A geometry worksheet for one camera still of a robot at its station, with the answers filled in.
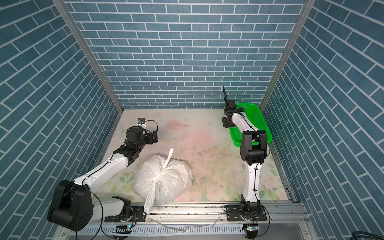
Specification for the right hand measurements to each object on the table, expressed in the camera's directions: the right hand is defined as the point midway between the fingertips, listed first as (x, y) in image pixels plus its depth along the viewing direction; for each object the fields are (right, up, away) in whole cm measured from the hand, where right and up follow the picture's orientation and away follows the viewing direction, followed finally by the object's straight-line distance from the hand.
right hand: (229, 122), depth 103 cm
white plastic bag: (-42, -30, -28) cm, 59 cm away
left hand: (-50, -5, -16) cm, 53 cm away
